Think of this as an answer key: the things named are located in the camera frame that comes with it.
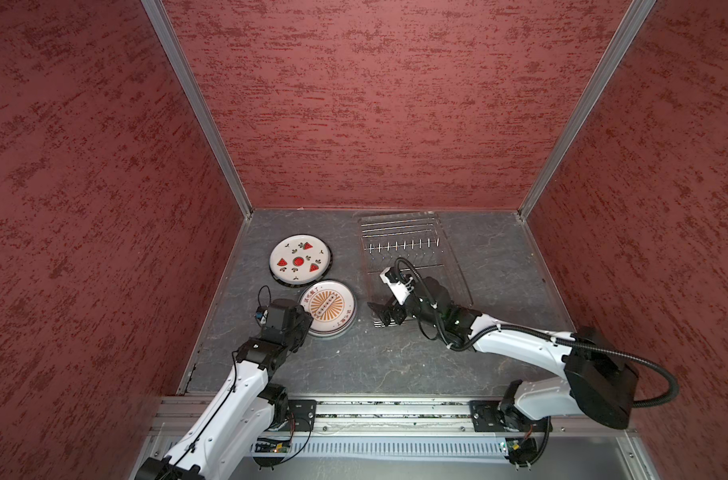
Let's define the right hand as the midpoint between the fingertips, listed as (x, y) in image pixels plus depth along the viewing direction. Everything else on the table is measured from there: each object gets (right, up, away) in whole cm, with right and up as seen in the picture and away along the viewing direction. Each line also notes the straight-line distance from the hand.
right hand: (380, 296), depth 80 cm
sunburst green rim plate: (-15, -5, +12) cm, 20 cm away
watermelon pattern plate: (-28, +8, +23) cm, 37 cm away
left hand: (-20, -8, +4) cm, 22 cm away
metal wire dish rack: (+16, +16, +34) cm, 40 cm away
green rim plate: (-15, -5, +12) cm, 20 cm away
